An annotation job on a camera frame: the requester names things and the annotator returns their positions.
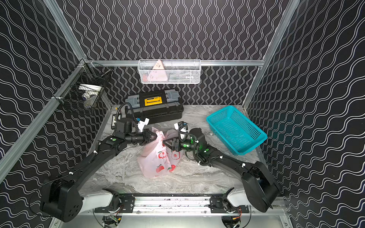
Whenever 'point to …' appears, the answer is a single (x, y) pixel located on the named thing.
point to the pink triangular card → (158, 72)
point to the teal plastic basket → (236, 130)
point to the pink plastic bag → (157, 158)
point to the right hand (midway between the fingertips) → (164, 141)
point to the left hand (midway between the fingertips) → (159, 134)
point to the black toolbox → (157, 106)
